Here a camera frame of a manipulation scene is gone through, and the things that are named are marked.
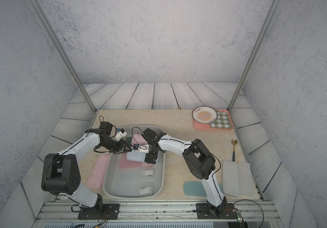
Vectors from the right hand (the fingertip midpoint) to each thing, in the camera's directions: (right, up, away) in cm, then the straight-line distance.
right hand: (150, 153), depth 91 cm
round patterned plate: (+41, +25, +23) cm, 53 cm away
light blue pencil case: (-6, 0, -5) cm, 8 cm away
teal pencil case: (+26, -18, -9) cm, 33 cm away
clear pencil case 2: (+57, -14, -6) cm, 60 cm away
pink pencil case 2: (-15, -5, -3) cm, 16 cm away
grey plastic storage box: (-21, -11, -9) cm, 25 cm away
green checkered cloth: (+54, +20, +20) cm, 61 cm away
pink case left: (-30, -13, -10) cm, 34 cm away
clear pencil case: (-8, -16, -12) cm, 21 cm away
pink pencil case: (-5, +11, -14) cm, 18 cm away
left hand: (-11, +3, -5) cm, 13 cm away
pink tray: (+34, +17, +19) cm, 43 cm away
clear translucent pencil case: (-8, -11, -6) cm, 15 cm away
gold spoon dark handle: (+57, +6, +7) cm, 58 cm away
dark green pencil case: (-14, +8, +4) cm, 17 cm away
